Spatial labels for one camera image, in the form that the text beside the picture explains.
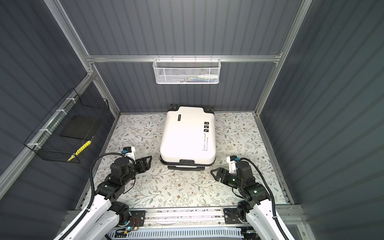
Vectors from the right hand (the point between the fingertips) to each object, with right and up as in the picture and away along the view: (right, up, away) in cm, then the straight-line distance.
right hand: (217, 175), depth 77 cm
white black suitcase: (-15, +18, +2) cm, 24 cm away
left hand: (-38, +8, +3) cm, 39 cm away
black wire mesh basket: (-75, +22, -6) cm, 79 cm away
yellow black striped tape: (-65, +14, -9) cm, 67 cm away
